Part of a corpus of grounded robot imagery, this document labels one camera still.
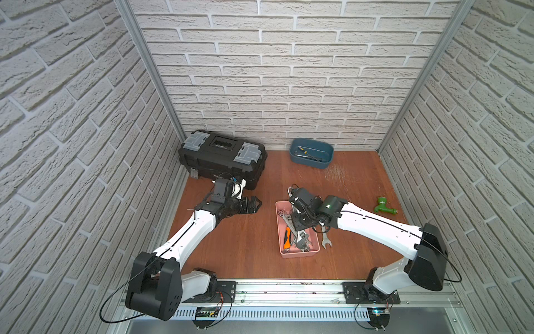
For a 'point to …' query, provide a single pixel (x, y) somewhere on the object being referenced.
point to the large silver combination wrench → (325, 240)
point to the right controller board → (379, 316)
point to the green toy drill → (382, 206)
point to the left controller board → (205, 312)
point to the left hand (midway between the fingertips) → (255, 200)
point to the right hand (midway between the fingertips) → (297, 220)
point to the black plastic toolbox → (210, 156)
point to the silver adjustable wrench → (301, 238)
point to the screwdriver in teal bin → (306, 153)
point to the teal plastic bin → (311, 152)
